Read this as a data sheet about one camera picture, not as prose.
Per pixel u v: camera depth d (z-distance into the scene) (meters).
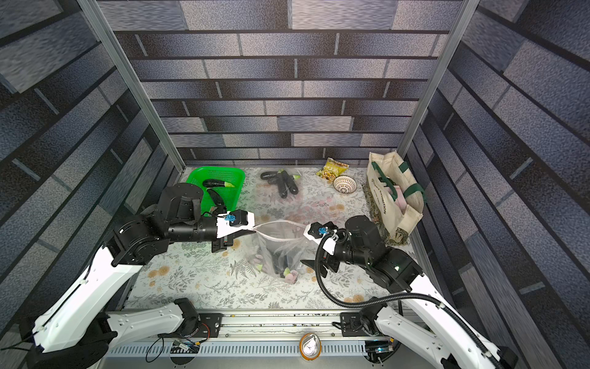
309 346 0.61
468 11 0.70
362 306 0.42
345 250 0.54
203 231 0.47
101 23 0.71
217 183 1.10
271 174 1.14
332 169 1.14
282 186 1.09
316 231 0.52
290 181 1.10
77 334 0.38
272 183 1.11
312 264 0.57
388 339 0.71
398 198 0.82
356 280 0.84
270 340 0.74
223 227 0.45
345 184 1.10
